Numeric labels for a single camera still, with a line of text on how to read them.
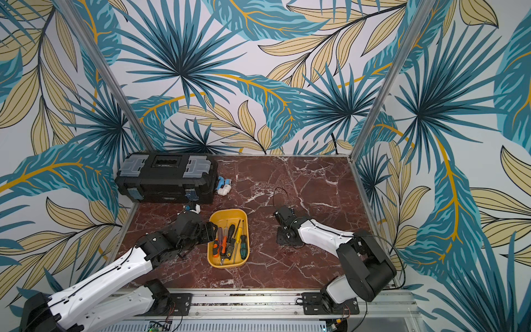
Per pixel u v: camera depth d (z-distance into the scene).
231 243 0.86
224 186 1.03
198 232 0.62
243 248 0.84
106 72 0.83
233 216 0.93
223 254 0.83
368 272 0.43
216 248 0.84
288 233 0.65
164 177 0.92
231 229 0.90
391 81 0.87
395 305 0.76
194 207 0.72
